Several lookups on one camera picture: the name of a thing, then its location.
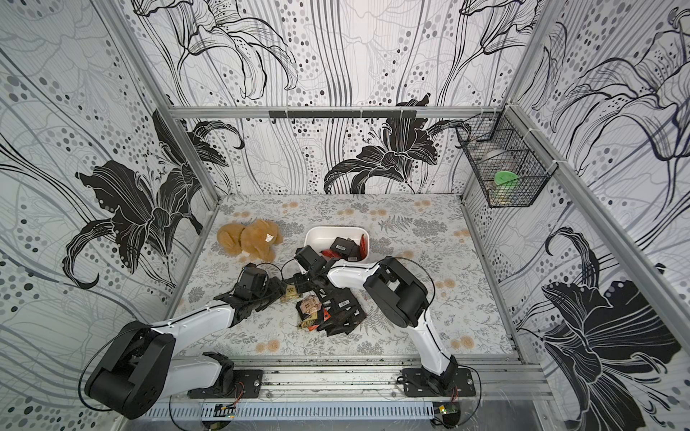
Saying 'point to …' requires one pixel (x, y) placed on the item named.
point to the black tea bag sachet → (346, 248)
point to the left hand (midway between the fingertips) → (285, 292)
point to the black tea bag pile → (341, 312)
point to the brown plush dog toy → (258, 239)
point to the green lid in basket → (504, 176)
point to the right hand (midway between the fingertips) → (301, 281)
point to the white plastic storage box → (322, 237)
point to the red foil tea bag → (331, 253)
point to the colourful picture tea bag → (307, 312)
